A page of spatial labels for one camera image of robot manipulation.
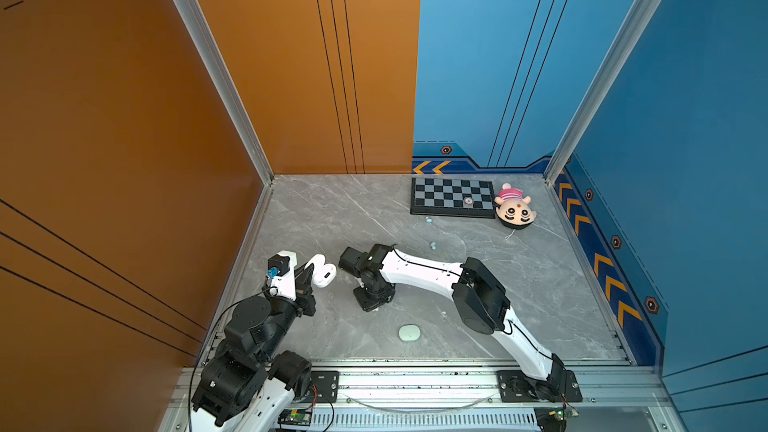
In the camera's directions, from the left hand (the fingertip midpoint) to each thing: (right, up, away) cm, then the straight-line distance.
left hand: (310, 263), depth 66 cm
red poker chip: (+46, +14, +43) cm, 64 cm away
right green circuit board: (+58, -36, +4) cm, 68 cm away
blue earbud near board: (+31, +7, +40) cm, 51 cm away
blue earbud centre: (+32, -1, +34) cm, 46 cm away
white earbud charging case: (+3, -2, 0) cm, 4 cm away
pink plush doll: (+59, +11, +34) cm, 68 cm away
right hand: (+11, -17, +21) cm, 29 cm away
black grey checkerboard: (+40, +15, +43) cm, 61 cm away
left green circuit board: (-4, -38, +6) cm, 39 cm away
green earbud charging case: (+23, -22, +15) cm, 35 cm away
